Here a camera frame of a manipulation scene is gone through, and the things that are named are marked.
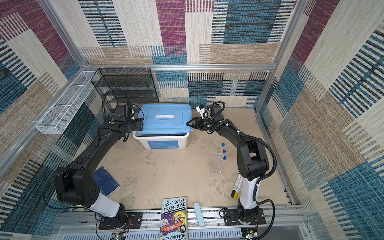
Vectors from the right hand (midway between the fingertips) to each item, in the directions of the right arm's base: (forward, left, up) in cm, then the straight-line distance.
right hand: (189, 126), depth 89 cm
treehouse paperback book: (-47, +8, -14) cm, 50 cm away
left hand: (+1, +30, +6) cm, 31 cm away
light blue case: (-43, -4, -18) cm, 46 cm away
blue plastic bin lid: (+5, +14, +1) cm, 15 cm away
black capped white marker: (-30, -24, -16) cm, 42 cm away
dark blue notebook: (-26, +47, -16) cm, 57 cm away
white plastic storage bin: (-6, +17, -7) cm, 19 cm away
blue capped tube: (-13, -18, -2) cm, 22 cm away
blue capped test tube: (-21, -18, -2) cm, 27 cm away
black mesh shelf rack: (+34, +44, +5) cm, 56 cm away
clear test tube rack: (-20, -15, -16) cm, 30 cm away
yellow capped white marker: (-32, -24, -16) cm, 44 cm away
